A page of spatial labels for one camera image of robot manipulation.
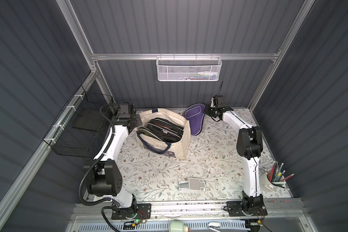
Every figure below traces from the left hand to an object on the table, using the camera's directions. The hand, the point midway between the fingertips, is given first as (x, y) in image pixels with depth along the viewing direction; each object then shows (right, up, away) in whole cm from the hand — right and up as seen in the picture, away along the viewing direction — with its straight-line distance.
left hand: (137, 120), depth 86 cm
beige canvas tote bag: (+25, -17, -7) cm, 31 cm away
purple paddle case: (+38, +5, +20) cm, 43 cm away
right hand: (+45, +8, +17) cm, 49 cm away
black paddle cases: (+16, -6, +3) cm, 17 cm away
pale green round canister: (+24, -47, -23) cm, 58 cm away
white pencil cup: (+70, -34, -12) cm, 79 cm away
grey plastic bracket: (+33, -36, -8) cm, 49 cm away
